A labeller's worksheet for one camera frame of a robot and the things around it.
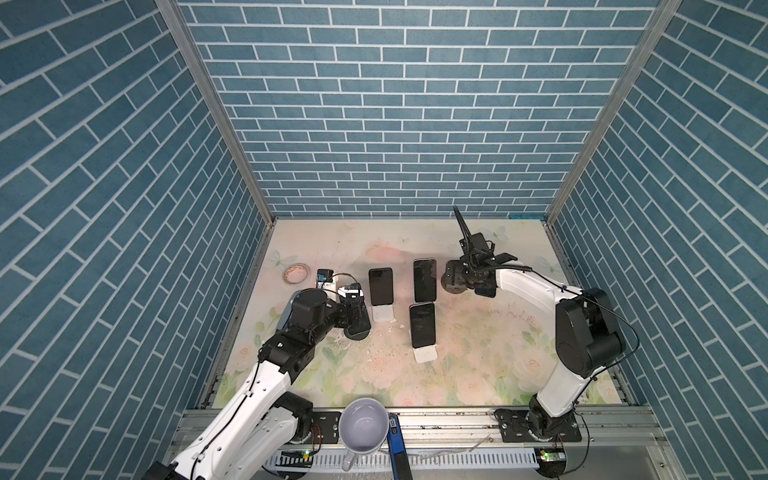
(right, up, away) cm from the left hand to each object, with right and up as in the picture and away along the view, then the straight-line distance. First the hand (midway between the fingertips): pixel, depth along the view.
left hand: (350, 297), depth 79 cm
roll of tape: (-24, +4, +26) cm, 35 cm away
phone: (+8, +2, +10) cm, 13 cm away
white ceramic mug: (+4, -32, -5) cm, 32 cm away
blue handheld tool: (+13, -37, -10) cm, 41 cm away
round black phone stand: (+1, -11, +6) cm, 12 cm away
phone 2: (+19, -6, +2) cm, 20 cm away
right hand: (+31, +5, +16) cm, 36 cm away
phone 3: (+29, +17, -5) cm, 34 cm away
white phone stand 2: (+21, -18, +7) cm, 28 cm away
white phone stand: (+8, -8, +15) cm, 19 cm away
